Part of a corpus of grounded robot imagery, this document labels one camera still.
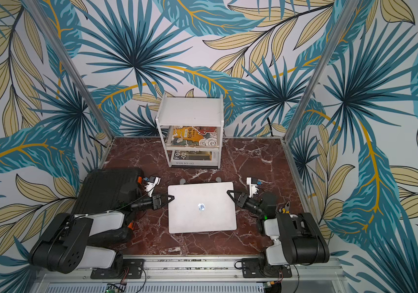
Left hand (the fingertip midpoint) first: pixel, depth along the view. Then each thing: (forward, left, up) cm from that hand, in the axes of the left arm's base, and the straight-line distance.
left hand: (172, 200), depth 83 cm
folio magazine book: (+28, -8, -5) cm, 30 cm away
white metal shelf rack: (+31, -15, +27) cm, 43 cm away
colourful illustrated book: (+30, -7, +12) cm, 33 cm away
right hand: (0, -21, +2) cm, 22 cm away
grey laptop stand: (+7, -4, +5) cm, 10 cm away
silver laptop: (-3, -13, 0) cm, 14 cm away
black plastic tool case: (+4, +30, 0) cm, 30 cm away
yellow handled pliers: (-1, -54, -7) cm, 55 cm away
